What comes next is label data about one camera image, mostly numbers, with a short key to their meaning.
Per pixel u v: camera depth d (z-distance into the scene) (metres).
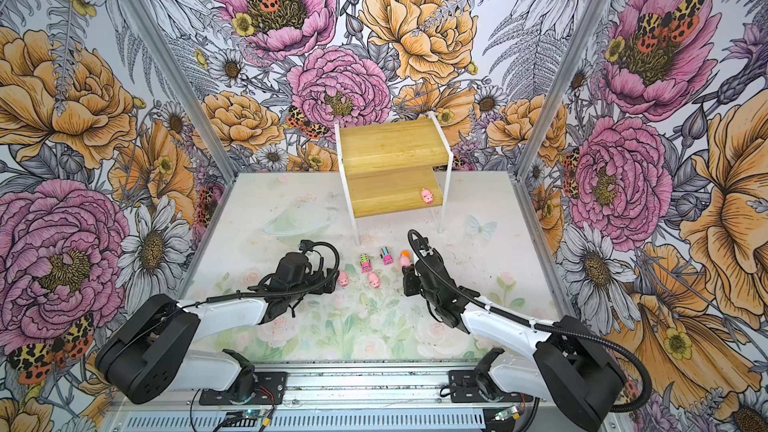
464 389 0.73
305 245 0.81
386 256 0.96
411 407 0.73
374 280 0.91
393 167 0.79
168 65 0.89
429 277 0.64
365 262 0.94
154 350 0.43
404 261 0.87
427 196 0.91
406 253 0.96
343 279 0.91
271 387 0.73
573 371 0.42
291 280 0.71
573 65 0.89
